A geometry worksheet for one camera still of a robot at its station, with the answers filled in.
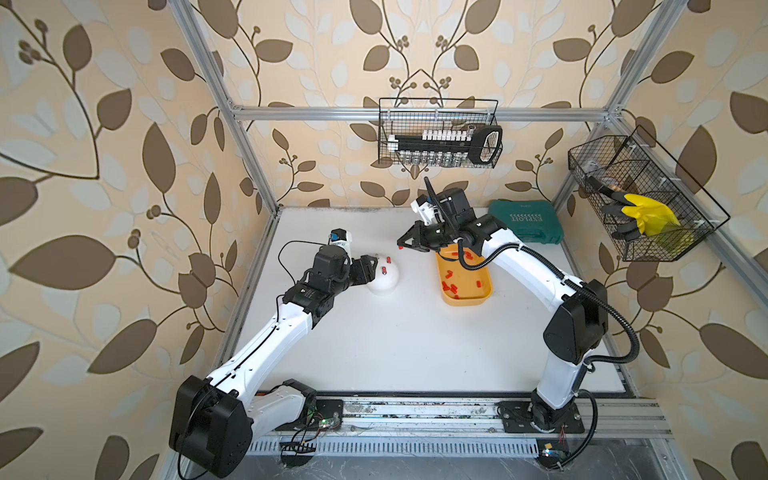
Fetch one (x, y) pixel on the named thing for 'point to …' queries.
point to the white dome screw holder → (384, 283)
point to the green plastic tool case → (534, 221)
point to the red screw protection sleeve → (388, 260)
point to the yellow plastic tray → (461, 286)
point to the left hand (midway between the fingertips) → (364, 257)
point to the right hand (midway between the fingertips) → (398, 241)
